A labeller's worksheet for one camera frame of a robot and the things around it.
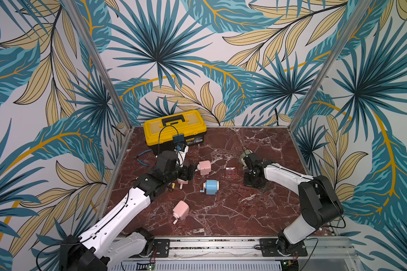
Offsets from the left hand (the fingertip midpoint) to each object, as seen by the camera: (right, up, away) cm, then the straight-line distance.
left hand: (188, 166), depth 76 cm
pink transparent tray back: (+22, -6, +21) cm, 31 cm away
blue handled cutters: (-32, +4, +28) cm, 42 cm away
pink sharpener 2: (-4, -21, +2) cm, 22 cm away
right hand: (+32, -12, +16) cm, 37 cm away
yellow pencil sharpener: (-9, -12, +12) cm, 19 cm away
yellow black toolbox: (-18, +16, +16) cm, 29 cm away
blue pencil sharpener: (+10, -11, +7) cm, 17 cm away
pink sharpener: (+7, -2, +16) cm, 18 cm away
